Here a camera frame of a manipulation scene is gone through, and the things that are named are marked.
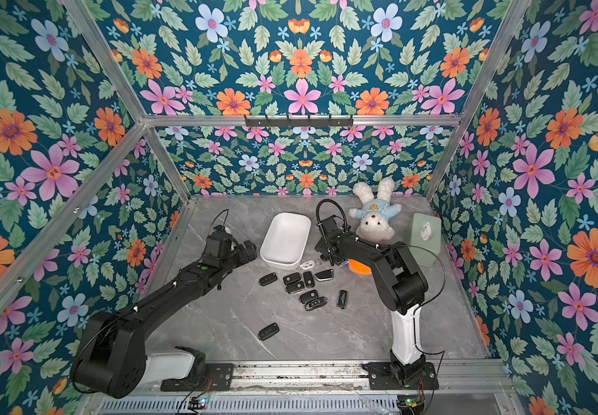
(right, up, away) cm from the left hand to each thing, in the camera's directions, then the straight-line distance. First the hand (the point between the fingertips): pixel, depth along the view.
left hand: (250, 247), depth 89 cm
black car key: (+5, -12, +4) cm, 14 cm away
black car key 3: (+20, -12, +4) cm, 24 cm away
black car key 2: (+14, -12, +4) cm, 19 cm away
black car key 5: (+32, -19, -1) cm, 37 cm away
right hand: (+26, -2, +11) cm, 29 cm away
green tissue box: (+64, +3, +7) cm, 64 cm away
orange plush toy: (+38, -7, -1) cm, 39 cm away
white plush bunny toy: (+47, +13, +14) cm, 51 cm away
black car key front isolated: (+8, -26, -7) cm, 28 cm away
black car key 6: (+16, -15, +2) cm, 22 cm away
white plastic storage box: (+10, +1, +15) cm, 18 cm away
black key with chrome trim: (+23, -19, -2) cm, 30 cm away
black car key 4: (+21, -17, 0) cm, 27 cm away
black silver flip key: (+26, -11, +5) cm, 29 cm away
